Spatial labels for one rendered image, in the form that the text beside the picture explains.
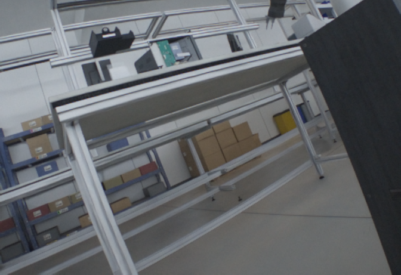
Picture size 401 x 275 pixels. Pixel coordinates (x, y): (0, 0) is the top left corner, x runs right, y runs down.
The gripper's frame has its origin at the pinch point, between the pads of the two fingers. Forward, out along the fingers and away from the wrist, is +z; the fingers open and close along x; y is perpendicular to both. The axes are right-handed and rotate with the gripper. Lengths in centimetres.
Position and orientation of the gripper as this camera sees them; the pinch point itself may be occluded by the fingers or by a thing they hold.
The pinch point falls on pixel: (268, 28)
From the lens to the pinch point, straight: 134.0
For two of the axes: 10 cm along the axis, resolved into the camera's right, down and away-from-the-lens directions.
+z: -0.5, 8.5, 5.3
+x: 8.1, -2.8, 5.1
